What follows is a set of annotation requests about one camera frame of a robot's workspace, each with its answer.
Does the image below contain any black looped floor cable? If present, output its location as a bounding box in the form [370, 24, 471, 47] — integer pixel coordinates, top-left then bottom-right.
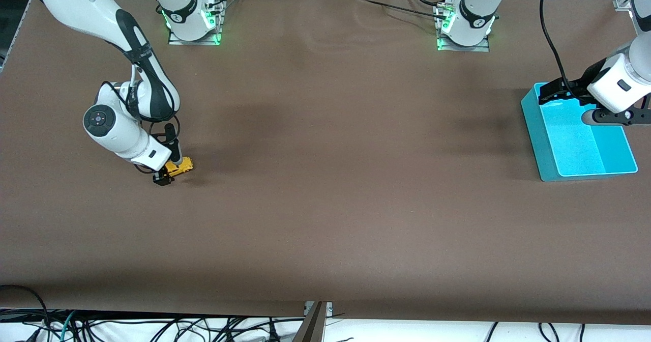
[0, 284, 50, 332]

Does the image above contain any black base power cable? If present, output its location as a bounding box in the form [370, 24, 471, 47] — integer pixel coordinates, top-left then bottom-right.
[346, 0, 448, 18]

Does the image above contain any small metal mounting bracket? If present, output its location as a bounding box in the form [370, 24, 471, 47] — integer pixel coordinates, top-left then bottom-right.
[304, 301, 334, 316]

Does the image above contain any yellow toy beetle car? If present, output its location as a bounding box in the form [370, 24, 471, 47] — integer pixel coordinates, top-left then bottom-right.
[165, 157, 194, 178]

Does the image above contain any teal plastic bin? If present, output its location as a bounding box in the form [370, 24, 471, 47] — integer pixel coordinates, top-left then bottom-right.
[520, 81, 639, 183]

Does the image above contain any brown table cover sheet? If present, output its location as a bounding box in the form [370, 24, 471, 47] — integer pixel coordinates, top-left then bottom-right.
[0, 0, 651, 326]

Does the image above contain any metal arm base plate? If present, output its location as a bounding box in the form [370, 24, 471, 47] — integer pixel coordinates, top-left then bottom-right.
[168, 0, 223, 46]
[436, 5, 490, 53]

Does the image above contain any aluminium profile bar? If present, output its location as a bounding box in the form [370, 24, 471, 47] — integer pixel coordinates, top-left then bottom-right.
[291, 301, 329, 342]

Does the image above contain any teal floor cable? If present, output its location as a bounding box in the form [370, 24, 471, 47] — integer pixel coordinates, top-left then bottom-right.
[60, 310, 78, 342]

